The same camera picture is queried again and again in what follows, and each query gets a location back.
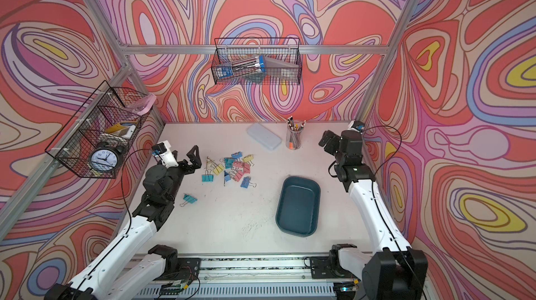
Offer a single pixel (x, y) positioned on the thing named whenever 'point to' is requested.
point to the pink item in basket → (142, 104)
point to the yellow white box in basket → (125, 129)
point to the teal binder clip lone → (188, 198)
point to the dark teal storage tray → (298, 206)
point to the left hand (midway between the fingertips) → (189, 149)
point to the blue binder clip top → (236, 155)
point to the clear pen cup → (293, 134)
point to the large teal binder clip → (228, 162)
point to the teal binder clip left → (207, 177)
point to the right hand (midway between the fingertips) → (334, 142)
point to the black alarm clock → (105, 158)
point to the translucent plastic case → (264, 136)
